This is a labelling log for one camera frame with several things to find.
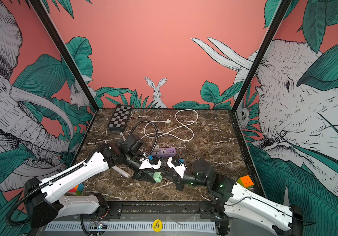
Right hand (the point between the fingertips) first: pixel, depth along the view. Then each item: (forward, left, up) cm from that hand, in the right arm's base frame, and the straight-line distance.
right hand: (163, 174), depth 63 cm
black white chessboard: (+50, +37, -19) cm, 65 cm away
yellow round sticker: (-17, +3, -23) cm, 29 cm away
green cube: (-1, +2, 0) cm, 3 cm away
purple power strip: (+22, +1, -20) cm, 30 cm away
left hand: (+1, +3, -3) cm, 5 cm away
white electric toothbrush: (+33, +31, -22) cm, 50 cm away
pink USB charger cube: (+22, +7, -17) cm, 29 cm away
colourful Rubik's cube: (+4, -45, -20) cm, 50 cm away
